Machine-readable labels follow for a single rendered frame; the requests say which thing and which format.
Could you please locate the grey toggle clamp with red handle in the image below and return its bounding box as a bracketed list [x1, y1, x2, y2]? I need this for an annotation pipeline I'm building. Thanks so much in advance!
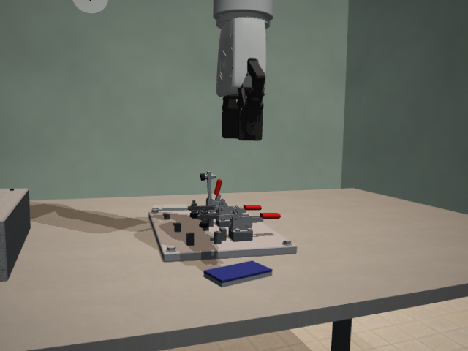
[197, 206, 281, 242]

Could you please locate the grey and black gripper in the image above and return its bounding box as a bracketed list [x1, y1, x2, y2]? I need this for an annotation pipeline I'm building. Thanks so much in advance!
[216, 15, 270, 140]

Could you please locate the blue plate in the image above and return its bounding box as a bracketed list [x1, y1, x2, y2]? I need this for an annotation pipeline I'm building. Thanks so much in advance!
[204, 261, 272, 287]

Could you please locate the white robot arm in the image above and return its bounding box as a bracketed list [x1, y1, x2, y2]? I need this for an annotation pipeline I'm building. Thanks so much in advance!
[213, 0, 273, 21]

